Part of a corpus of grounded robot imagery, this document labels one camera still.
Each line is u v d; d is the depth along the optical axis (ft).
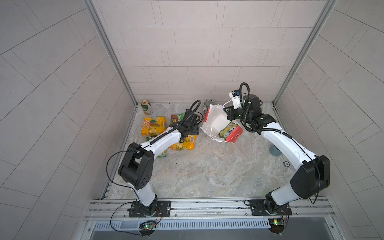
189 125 2.27
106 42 2.70
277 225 2.23
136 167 1.46
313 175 1.35
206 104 3.68
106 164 1.46
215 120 3.33
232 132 2.42
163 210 2.32
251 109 1.96
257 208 2.32
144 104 3.35
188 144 2.95
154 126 3.10
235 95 2.24
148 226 2.11
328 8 2.33
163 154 2.86
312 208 2.38
